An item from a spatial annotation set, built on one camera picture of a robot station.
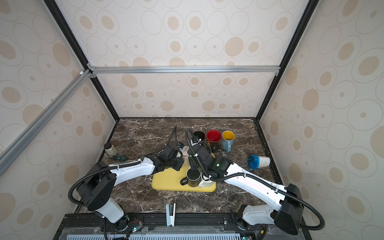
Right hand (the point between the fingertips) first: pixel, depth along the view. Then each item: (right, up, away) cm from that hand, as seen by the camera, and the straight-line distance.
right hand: (194, 155), depth 76 cm
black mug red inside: (-1, -13, +3) cm, 13 cm away
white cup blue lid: (+36, -6, +11) cm, 38 cm away
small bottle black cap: (-52, +1, +16) cm, 55 cm away
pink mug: (-5, +3, -3) cm, 6 cm away
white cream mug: (+6, -17, +5) cm, 19 cm away
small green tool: (-46, -5, +18) cm, 50 cm away
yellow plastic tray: (-15, -16, +11) cm, 25 cm away
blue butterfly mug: (+22, +9, +21) cm, 32 cm away
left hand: (-5, -4, +11) cm, 13 cm away
